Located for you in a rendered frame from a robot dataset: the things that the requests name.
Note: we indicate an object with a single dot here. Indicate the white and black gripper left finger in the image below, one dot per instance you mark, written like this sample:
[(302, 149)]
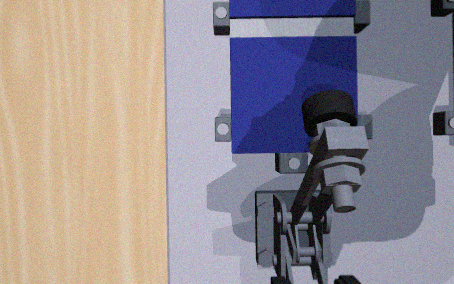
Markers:
[(279, 280)]

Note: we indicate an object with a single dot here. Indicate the toggle clamp with red handle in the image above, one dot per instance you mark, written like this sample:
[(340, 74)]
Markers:
[(338, 148)]

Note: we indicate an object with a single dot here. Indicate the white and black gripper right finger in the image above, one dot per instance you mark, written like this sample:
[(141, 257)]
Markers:
[(346, 279)]

